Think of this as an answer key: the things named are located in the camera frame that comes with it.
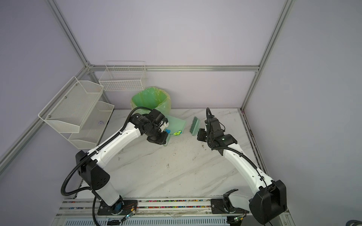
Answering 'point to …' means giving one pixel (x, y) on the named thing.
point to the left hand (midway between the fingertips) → (163, 143)
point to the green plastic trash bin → (152, 97)
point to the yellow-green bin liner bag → (152, 98)
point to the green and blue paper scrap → (176, 133)
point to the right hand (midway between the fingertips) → (198, 132)
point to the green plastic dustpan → (175, 125)
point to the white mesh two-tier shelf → (75, 112)
